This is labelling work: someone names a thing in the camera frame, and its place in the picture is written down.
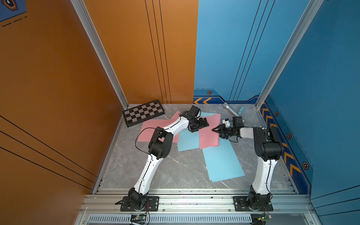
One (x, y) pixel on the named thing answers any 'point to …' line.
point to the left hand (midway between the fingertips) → (206, 124)
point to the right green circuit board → (265, 218)
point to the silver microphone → (232, 110)
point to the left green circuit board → (139, 219)
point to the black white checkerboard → (143, 113)
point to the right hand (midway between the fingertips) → (214, 131)
